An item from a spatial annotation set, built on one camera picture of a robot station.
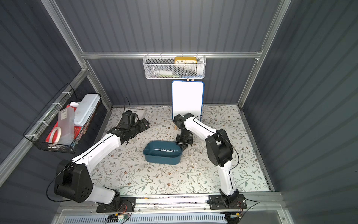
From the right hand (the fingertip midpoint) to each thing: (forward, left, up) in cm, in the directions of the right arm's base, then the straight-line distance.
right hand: (183, 147), depth 88 cm
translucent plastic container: (-1, +58, +26) cm, 64 cm away
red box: (-2, +54, +23) cm, 59 cm away
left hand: (+10, +24, +11) cm, 28 cm away
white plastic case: (+12, +54, +27) cm, 61 cm away
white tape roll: (-8, +57, +27) cm, 63 cm away
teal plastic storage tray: (0, +14, -7) cm, 16 cm away
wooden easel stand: (+19, +6, -5) cm, 21 cm away
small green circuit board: (-36, +29, -6) cm, 47 cm away
